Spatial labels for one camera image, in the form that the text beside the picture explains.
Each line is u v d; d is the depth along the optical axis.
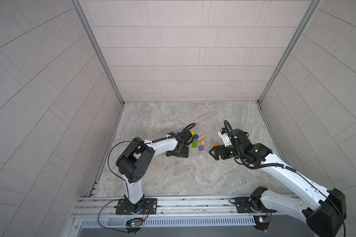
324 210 0.37
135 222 0.64
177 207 0.71
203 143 0.93
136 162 0.46
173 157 0.83
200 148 0.91
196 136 0.97
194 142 0.95
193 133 0.97
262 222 0.68
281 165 0.46
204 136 0.97
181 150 0.77
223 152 0.66
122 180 0.50
